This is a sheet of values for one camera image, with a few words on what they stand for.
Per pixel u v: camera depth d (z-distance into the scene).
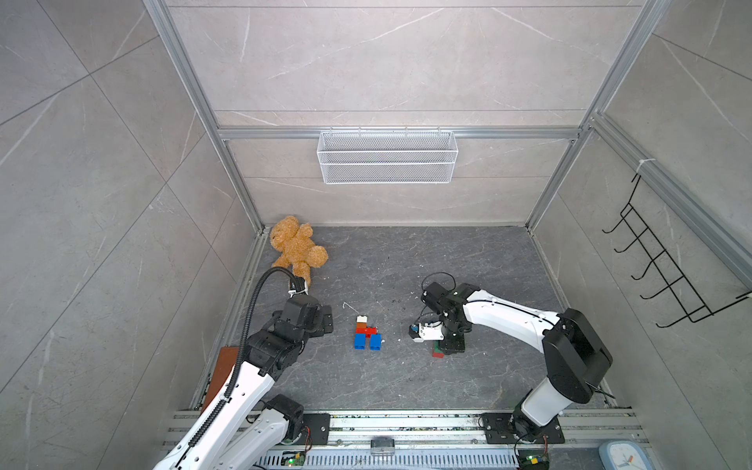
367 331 0.88
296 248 1.02
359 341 0.88
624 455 0.68
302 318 0.56
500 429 0.73
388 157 1.01
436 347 0.77
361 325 0.92
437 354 0.83
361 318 0.91
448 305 0.63
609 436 0.74
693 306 0.59
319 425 0.73
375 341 0.88
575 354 0.45
